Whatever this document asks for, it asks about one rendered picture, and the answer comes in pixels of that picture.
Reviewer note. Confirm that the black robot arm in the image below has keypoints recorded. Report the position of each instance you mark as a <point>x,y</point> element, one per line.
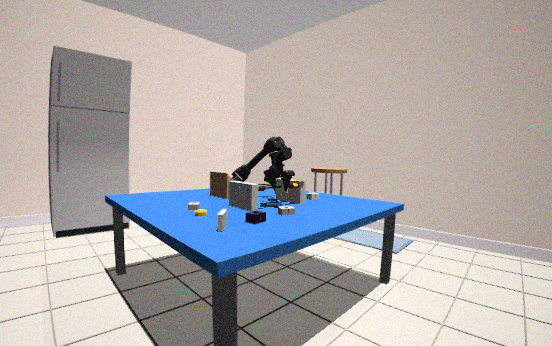
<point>283,153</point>

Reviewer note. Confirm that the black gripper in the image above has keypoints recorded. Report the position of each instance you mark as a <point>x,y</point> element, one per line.
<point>285,174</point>

